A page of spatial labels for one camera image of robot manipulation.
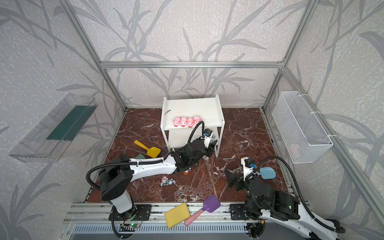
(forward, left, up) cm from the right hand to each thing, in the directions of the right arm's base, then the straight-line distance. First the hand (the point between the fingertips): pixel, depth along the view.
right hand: (232, 164), depth 70 cm
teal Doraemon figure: (-3, +32, -17) cm, 37 cm away
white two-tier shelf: (+23, +11, +13) cm, 29 cm away
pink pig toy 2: (+13, +23, +16) cm, 31 cm away
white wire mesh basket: (+4, -28, +16) cm, 32 cm away
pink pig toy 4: (+14, +17, +16) cm, 27 cm away
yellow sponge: (-19, +27, -17) cm, 37 cm away
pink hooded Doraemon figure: (-3, +36, -17) cm, 40 cm away
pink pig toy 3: (+13, +20, +16) cm, 29 cm away
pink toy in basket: (+7, -31, +1) cm, 32 cm away
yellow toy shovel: (+16, +47, -19) cm, 53 cm away
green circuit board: (-23, +47, -18) cm, 55 cm away
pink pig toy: (+13, +26, +16) cm, 33 cm away
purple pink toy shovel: (-14, +10, -19) cm, 25 cm away
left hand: (+15, +7, +1) cm, 17 cm away
